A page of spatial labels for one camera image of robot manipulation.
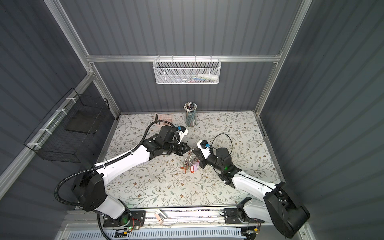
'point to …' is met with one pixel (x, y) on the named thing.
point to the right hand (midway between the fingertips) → (195, 151)
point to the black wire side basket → (69, 131)
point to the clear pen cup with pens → (190, 108)
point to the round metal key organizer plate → (190, 162)
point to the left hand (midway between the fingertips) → (190, 147)
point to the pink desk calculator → (167, 117)
